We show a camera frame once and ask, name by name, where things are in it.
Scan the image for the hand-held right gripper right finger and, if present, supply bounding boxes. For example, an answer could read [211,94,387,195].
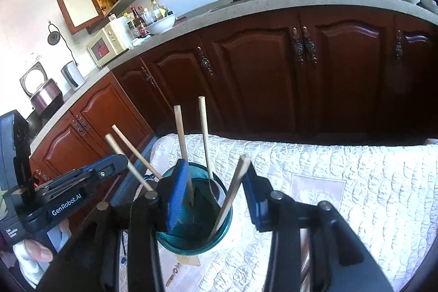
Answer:
[243,162,394,292]

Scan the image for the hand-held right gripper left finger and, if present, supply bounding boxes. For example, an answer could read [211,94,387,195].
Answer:
[36,158,192,292]

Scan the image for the rice cooker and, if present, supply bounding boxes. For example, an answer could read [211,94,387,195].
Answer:
[20,61,65,118]

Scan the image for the person's left hand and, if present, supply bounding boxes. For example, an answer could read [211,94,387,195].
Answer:
[14,239,55,287]

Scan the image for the white paper roll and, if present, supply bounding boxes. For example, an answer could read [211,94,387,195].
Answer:
[111,16,132,48]

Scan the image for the black round wall fixture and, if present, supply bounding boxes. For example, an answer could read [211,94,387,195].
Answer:
[47,23,77,65]

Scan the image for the yellow oil bottle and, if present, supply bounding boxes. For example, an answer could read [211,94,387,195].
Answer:
[150,0,164,22]

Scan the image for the teal rimmed white utensil holder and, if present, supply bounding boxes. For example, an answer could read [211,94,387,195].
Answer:
[155,162,233,256]

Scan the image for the white quilted tablecloth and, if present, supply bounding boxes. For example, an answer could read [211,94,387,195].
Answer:
[135,133,438,292]

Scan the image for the large white bowl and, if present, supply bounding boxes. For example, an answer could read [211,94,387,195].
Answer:
[145,12,177,35]

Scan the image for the dark wood lower cabinets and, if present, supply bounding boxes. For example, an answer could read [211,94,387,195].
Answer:
[29,5,438,231]

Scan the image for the dark sauce bottle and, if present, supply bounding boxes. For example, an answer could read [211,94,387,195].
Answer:
[132,6,146,37]

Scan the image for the metal spoon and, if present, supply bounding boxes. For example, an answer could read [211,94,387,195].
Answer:
[208,176,222,204]

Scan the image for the white kettle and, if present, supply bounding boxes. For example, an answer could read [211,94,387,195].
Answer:
[61,61,86,89]

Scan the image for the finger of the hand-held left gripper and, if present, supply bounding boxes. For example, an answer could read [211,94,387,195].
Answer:
[32,154,130,193]

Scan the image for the cream microwave oven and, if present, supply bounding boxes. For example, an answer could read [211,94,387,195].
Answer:
[87,22,132,67]

